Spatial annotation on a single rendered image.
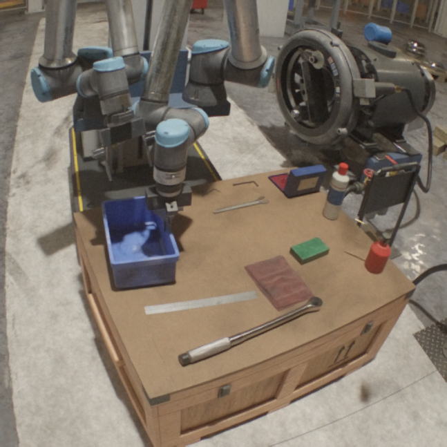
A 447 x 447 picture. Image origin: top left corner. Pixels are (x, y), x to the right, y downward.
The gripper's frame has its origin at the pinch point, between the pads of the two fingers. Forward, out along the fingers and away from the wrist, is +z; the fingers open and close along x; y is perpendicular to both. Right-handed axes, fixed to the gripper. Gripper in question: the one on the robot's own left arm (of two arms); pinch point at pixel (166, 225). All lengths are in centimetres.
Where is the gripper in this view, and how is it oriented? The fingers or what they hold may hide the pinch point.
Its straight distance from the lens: 136.9
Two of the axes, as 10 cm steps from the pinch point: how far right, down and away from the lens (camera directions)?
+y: 3.1, 6.2, -7.2
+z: -1.1, 7.7, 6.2
